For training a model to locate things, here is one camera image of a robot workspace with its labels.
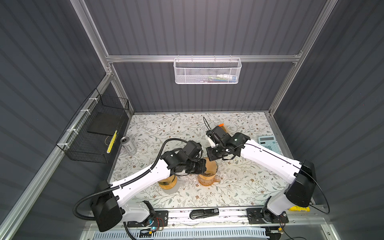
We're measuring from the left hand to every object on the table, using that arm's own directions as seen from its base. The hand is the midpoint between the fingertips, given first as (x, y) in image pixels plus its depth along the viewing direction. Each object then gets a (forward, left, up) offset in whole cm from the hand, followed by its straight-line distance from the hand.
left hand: (208, 169), depth 73 cm
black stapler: (-17, +8, -11) cm, 21 cm away
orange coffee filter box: (+33, -14, -5) cm, 36 cm away
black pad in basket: (+22, +53, +13) cm, 59 cm away
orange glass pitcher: (0, 0, -14) cm, 14 cm away
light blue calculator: (+22, -45, -12) cm, 52 cm away
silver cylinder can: (+21, +46, -3) cm, 51 cm away
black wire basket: (+17, +55, +11) cm, 58 cm away
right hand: (+7, -1, 0) cm, 7 cm away
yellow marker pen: (+8, +46, +11) cm, 48 cm away
